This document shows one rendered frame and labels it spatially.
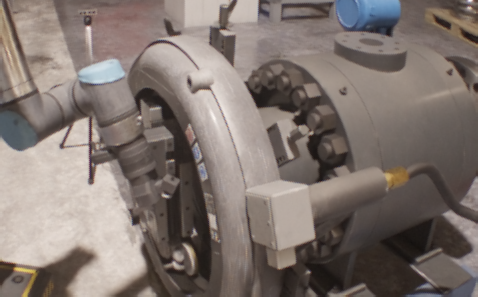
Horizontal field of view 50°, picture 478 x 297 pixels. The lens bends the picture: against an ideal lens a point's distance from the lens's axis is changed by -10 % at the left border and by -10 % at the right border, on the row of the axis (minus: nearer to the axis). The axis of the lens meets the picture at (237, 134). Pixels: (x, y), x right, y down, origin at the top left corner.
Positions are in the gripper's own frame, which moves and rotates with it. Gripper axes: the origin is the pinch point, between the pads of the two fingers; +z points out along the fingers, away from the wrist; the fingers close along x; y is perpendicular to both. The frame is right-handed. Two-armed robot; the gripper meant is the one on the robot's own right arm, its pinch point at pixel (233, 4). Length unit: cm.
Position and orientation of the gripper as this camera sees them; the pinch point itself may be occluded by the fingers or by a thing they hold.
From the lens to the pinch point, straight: 140.4
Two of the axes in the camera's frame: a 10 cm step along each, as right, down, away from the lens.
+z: -0.7, 8.6, 5.0
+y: -1.3, 4.9, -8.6
